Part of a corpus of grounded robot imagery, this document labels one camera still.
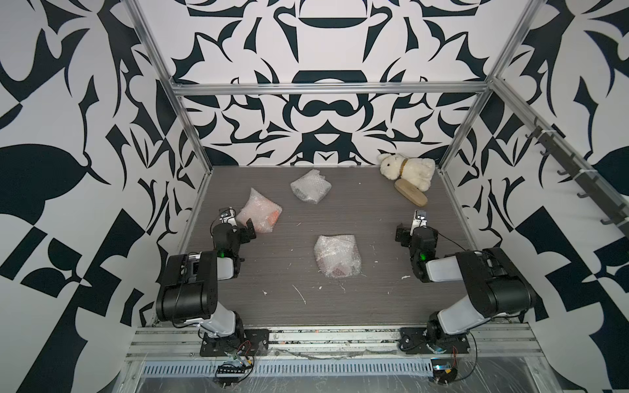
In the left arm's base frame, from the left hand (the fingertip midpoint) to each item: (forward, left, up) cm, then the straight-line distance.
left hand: (234, 219), depth 94 cm
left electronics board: (-47, -4, -10) cm, 48 cm away
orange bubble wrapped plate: (+6, -9, -5) cm, 12 cm away
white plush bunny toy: (+20, -76, +2) cm, 78 cm away
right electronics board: (-49, -65, -8) cm, 82 cm away
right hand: (-3, -68, -1) cm, 68 cm away
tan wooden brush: (+14, -73, -4) cm, 74 cm away
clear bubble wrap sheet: (-15, -38, -4) cm, 41 cm away
